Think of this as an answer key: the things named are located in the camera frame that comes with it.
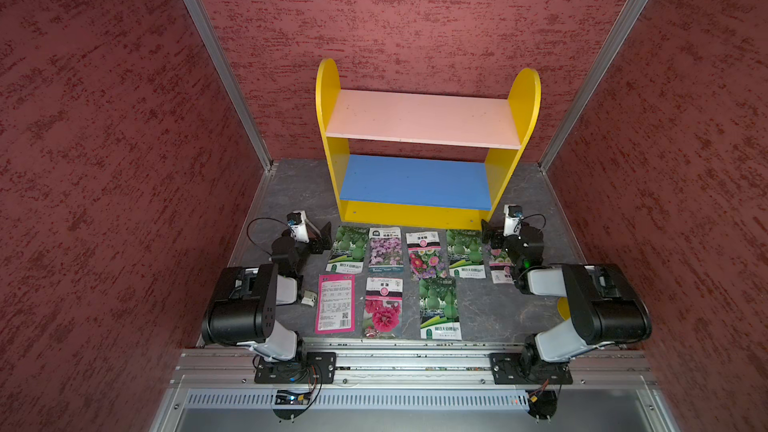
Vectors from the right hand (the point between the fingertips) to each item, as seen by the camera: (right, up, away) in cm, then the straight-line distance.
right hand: (496, 222), depth 94 cm
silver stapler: (-58, -21, -11) cm, 62 cm away
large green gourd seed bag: (-48, -9, 0) cm, 49 cm away
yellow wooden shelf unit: (-16, +22, +16) cm, 31 cm away
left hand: (-58, -1, -2) cm, 58 cm away
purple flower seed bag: (-36, -11, 0) cm, 38 cm away
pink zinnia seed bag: (-23, -12, 0) cm, 25 cm away
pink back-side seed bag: (-50, -23, -9) cm, 56 cm away
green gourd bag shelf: (-20, -24, -11) cm, 33 cm away
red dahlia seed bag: (-36, -24, -10) cm, 44 cm away
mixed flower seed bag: (+1, -14, -1) cm, 15 cm away
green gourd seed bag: (-10, -11, +1) cm, 15 cm away
